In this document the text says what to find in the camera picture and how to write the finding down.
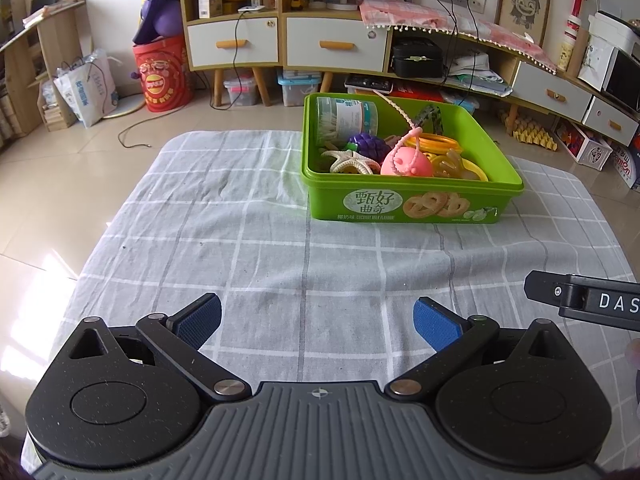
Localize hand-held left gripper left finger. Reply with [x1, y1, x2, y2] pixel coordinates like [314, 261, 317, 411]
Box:
[67, 293, 253, 403]

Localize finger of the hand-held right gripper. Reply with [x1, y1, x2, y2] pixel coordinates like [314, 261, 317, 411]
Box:
[523, 270, 571, 308]

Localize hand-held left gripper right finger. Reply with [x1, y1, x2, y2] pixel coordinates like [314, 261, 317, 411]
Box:
[382, 296, 573, 403]

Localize yellow toy pot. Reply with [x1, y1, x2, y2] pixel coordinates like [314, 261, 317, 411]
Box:
[462, 157, 490, 183]

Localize amber translucent flower toy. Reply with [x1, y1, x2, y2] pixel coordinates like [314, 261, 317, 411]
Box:
[431, 150, 473, 181]

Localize green plastic box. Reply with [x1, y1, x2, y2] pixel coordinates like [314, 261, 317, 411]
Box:
[301, 92, 525, 223]

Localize orange flower-shaped cup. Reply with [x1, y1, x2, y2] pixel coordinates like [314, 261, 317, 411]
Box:
[416, 132, 465, 156]

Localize cream starfish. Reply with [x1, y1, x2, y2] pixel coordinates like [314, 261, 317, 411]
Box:
[320, 147, 383, 176]

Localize purple toy grapes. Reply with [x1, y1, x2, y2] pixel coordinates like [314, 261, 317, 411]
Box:
[347, 132, 393, 163]

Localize clear cotton swab jar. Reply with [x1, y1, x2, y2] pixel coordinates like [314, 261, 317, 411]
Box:
[316, 97, 379, 148]

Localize grey checked tablecloth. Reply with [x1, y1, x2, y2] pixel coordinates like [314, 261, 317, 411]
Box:
[20, 130, 640, 461]

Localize red white toy box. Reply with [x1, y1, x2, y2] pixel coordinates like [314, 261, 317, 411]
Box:
[552, 120, 613, 173]

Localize small white drawer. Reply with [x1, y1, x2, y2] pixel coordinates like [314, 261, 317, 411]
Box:
[581, 96, 640, 133]

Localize stack of papers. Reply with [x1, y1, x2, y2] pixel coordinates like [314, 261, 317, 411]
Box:
[442, 52, 513, 98]

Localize round white floor base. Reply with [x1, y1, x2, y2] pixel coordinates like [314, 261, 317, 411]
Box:
[102, 94, 147, 120]

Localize black microwave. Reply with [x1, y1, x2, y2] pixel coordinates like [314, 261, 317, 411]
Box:
[600, 47, 640, 113]

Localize clear storage box red lid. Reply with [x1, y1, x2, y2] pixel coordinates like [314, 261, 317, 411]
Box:
[222, 77, 260, 107]

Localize tall printed drink cup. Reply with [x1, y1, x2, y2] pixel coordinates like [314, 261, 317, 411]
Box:
[557, 15, 583, 72]

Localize red printed bucket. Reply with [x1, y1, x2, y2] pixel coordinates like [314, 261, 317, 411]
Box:
[132, 35, 195, 113]

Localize clear storage box blue lid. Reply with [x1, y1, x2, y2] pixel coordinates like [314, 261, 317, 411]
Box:
[276, 70, 322, 107]

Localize white paper shopping bag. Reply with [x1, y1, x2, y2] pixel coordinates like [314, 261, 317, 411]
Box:
[52, 49, 119, 128]

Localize black case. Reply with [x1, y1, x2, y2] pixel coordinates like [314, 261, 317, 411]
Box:
[390, 40, 445, 79]

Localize white drawer with lock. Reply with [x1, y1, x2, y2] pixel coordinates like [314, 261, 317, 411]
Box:
[186, 16, 280, 70]

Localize framed cartoon picture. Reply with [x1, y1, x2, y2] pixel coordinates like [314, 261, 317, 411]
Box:
[495, 0, 552, 48]

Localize white wooden cabinet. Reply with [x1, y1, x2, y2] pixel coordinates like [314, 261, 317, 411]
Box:
[176, 0, 640, 136]

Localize wide white drawer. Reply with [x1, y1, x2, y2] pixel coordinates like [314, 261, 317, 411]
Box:
[285, 16, 391, 73]

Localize pink fringed cloth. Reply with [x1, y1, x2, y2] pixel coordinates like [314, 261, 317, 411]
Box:
[359, 0, 558, 73]

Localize purple plush toy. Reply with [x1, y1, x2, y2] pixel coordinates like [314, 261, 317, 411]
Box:
[132, 0, 183, 45]

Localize wooden bookshelf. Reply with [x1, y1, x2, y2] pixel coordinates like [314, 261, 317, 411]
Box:
[0, 0, 91, 148]

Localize black floor cable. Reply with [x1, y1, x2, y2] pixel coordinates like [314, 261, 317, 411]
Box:
[117, 115, 153, 150]

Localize white drawer orange handle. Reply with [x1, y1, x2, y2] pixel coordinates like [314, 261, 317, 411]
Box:
[512, 61, 596, 123]

